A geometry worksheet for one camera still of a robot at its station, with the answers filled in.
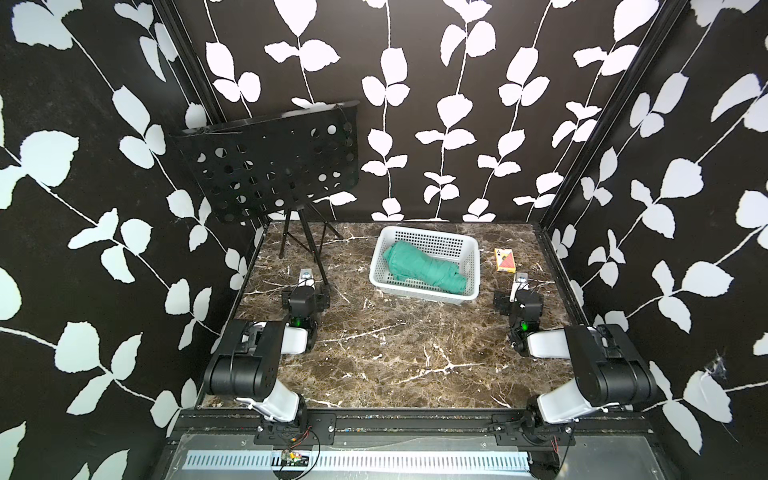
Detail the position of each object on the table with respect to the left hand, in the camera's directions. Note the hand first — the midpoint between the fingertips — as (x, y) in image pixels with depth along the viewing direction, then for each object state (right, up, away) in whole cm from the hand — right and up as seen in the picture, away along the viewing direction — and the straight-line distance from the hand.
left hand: (306, 281), depth 94 cm
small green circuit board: (+4, -41, -23) cm, 47 cm away
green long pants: (+33, +6, +1) cm, 34 cm away
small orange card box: (+69, +6, +13) cm, 70 cm away
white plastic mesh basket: (+54, +10, +12) cm, 56 cm away
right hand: (+67, -1, 0) cm, 67 cm away
